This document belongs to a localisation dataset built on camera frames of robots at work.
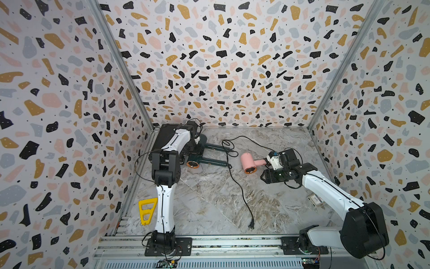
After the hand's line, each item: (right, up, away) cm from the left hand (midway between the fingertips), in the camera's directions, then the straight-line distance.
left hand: (198, 153), depth 102 cm
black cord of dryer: (+30, -32, -22) cm, 49 cm away
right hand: (+38, -10, -16) cm, 43 cm away
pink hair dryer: (+30, -6, -7) cm, 32 cm away
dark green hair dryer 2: (-1, -4, -6) cm, 7 cm away
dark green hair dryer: (+2, +9, +8) cm, 12 cm away
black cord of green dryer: (+32, +10, +14) cm, 36 cm away
